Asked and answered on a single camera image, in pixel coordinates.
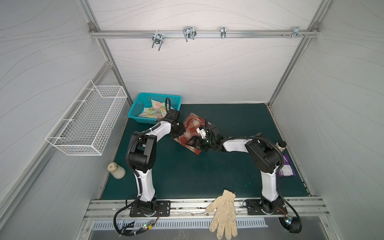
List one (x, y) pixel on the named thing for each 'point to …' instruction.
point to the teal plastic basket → (142, 100)
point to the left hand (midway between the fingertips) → (185, 129)
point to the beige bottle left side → (116, 170)
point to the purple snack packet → (287, 169)
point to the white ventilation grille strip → (172, 224)
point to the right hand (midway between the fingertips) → (191, 142)
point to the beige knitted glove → (223, 218)
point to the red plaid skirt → (192, 123)
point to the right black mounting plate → (256, 207)
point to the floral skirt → (158, 110)
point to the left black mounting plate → (163, 209)
